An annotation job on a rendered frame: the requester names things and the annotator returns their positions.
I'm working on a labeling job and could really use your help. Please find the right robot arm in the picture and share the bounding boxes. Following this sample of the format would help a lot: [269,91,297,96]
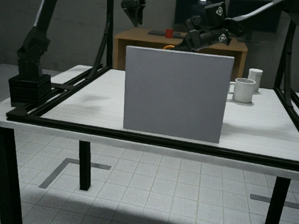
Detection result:
[17,0,57,80]

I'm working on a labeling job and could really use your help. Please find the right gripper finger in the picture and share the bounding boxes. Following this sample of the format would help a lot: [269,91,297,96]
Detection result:
[137,5,146,25]
[123,7,140,27]

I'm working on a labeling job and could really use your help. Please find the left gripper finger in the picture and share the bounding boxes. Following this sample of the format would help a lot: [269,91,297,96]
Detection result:
[170,36,192,52]

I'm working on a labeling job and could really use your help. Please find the white cylinder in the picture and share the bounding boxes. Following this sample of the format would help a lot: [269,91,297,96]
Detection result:
[248,69,263,92]

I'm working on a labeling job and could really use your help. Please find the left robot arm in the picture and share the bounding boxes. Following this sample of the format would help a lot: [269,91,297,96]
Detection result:
[184,0,299,46]

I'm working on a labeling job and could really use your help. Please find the white mug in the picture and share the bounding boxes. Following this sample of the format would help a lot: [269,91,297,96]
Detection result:
[228,78,255,103]

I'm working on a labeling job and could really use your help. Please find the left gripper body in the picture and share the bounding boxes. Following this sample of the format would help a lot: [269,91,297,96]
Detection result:
[188,29,214,53]

